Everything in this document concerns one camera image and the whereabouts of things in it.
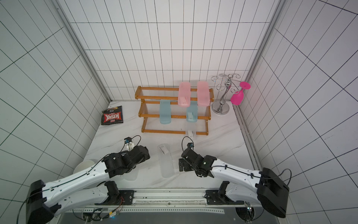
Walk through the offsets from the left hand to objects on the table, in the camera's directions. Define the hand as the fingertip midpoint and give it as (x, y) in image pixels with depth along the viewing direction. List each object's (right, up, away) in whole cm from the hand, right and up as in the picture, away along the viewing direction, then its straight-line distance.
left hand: (139, 155), depth 79 cm
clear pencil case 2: (+15, -6, +7) cm, 17 cm away
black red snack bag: (-29, +22, +28) cm, 46 cm away
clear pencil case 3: (-4, -12, +2) cm, 13 cm away
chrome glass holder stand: (+58, +29, +35) cm, 74 cm away
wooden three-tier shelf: (+20, +26, +14) cm, 36 cm away
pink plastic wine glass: (+67, +36, +23) cm, 79 cm away
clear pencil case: (+31, +12, +18) cm, 38 cm away
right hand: (+24, -6, +2) cm, 25 cm away
